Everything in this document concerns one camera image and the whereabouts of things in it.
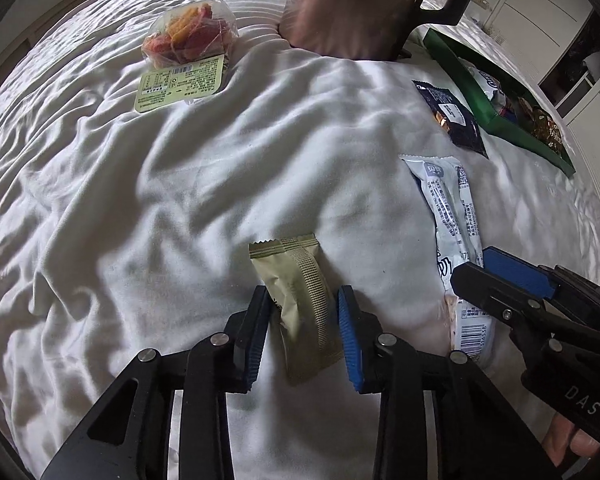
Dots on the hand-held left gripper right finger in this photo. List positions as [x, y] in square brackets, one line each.
[351, 350]

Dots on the olive green snack packet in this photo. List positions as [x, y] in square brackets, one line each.
[300, 305]

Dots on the orange brown small snack packet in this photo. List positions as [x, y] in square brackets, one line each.
[511, 107]

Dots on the clear dried fruit packet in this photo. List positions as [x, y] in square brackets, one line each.
[187, 55]

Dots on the person's right hand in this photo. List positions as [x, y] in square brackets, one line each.
[572, 440]

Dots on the green tray box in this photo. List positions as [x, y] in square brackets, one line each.
[500, 115]

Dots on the brown chocolate snack packet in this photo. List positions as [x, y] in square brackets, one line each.
[545, 127]

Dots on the long white blue snack packet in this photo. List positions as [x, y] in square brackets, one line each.
[455, 215]

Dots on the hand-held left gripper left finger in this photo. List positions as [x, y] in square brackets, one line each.
[252, 350]

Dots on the white wardrobe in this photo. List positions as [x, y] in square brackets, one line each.
[545, 15]

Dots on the dark blue snack packet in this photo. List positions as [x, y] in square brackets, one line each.
[452, 115]

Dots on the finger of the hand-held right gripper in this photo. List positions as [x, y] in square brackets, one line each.
[517, 271]
[485, 290]

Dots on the copper and black electric kettle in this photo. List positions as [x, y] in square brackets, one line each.
[350, 5]

